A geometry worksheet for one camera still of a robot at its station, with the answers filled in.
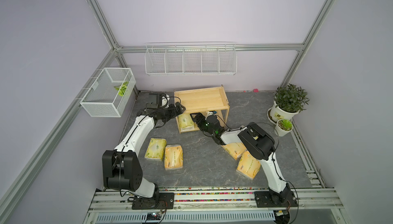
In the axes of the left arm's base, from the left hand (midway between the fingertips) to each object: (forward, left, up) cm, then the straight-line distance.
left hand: (180, 112), depth 84 cm
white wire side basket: (+8, +39, +7) cm, 40 cm away
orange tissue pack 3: (-27, -35, -15) cm, 47 cm away
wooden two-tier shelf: (+6, -17, +1) cm, 18 cm away
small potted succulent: (-8, -61, -11) cm, 62 cm away
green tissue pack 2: (-14, +15, -15) cm, 26 cm away
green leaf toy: (+10, +30, +11) cm, 34 cm away
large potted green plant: (+3, -64, +1) cm, 64 cm away
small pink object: (+33, -58, -21) cm, 70 cm away
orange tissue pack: (-19, +5, -16) cm, 26 cm away
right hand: (+4, -6, -10) cm, 12 cm away
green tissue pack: (+1, -2, -14) cm, 14 cm away
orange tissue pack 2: (-18, -30, -15) cm, 38 cm away
